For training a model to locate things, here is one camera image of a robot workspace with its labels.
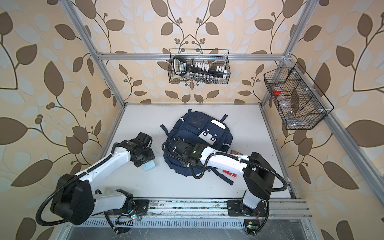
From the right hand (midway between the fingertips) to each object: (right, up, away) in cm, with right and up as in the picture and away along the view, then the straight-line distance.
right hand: (188, 155), depth 83 cm
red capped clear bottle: (+53, +38, +6) cm, 65 cm away
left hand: (-21, -2, +3) cm, 21 cm away
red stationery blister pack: (+24, -11, +3) cm, 27 cm away
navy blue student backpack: (+9, -9, +2) cm, 13 cm away
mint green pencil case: (-22, -6, 0) cm, 23 cm away
